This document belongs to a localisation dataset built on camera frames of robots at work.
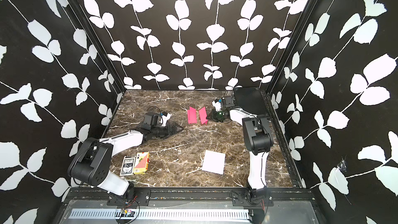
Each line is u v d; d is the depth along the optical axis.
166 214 0.70
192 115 1.05
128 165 0.82
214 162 0.86
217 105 0.95
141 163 0.84
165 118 0.86
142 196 0.76
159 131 0.78
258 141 0.55
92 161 0.45
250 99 1.27
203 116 1.01
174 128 0.81
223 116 0.78
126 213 0.70
